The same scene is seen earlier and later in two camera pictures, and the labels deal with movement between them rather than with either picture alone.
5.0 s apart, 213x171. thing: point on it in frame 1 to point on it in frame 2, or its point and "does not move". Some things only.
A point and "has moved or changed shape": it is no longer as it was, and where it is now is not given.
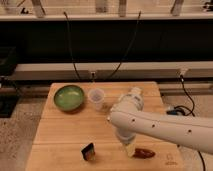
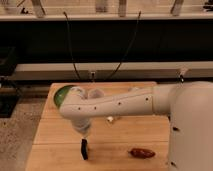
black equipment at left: [9, 88] does not move
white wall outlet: [93, 75] does not move
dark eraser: [88, 152] has moved or changed shape
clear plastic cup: [96, 97] does not move
